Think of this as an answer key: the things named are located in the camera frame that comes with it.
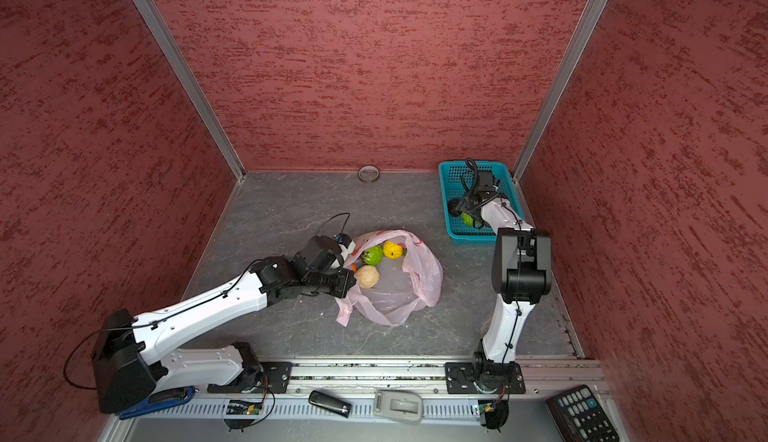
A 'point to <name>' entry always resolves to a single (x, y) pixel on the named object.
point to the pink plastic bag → (406, 284)
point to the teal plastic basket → (452, 178)
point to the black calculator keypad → (582, 417)
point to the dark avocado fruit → (454, 207)
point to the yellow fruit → (391, 250)
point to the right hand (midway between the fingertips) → (471, 212)
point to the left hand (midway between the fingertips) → (353, 288)
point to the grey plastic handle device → (399, 405)
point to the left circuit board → (235, 407)
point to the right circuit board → (493, 413)
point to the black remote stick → (329, 403)
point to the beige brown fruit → (367, 276)
